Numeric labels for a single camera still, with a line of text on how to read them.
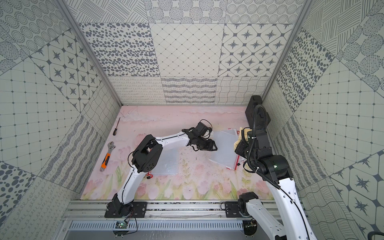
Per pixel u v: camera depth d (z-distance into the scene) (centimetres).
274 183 40
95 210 76
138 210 74
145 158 58
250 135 50
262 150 47
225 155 93
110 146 97
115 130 104
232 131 104
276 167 41
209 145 85
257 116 90
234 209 74
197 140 78
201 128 80
